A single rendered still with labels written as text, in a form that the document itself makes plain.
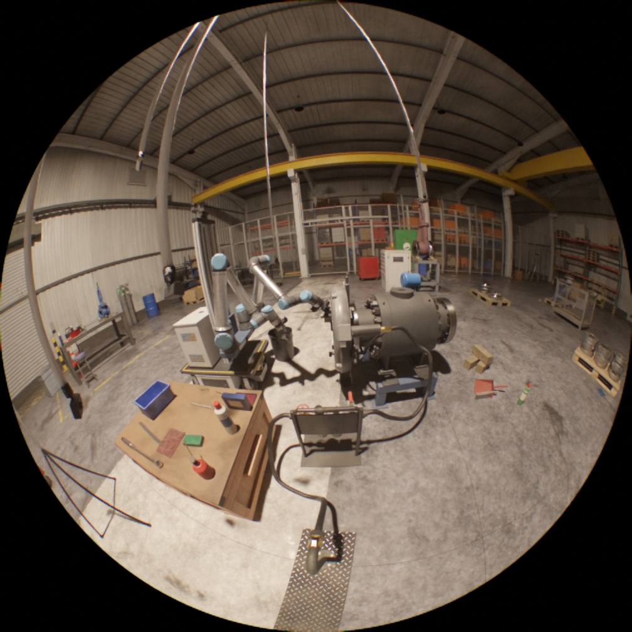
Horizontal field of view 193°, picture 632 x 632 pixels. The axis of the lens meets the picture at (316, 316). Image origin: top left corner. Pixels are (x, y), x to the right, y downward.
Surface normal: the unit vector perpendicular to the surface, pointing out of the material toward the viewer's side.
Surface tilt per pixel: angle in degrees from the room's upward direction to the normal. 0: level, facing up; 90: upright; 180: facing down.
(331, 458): 0
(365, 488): 0
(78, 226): 90
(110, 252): 90
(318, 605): 0
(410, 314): 50
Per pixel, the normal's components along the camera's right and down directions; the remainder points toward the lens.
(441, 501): -0.10, -0.93
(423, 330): -0.08, 0.12
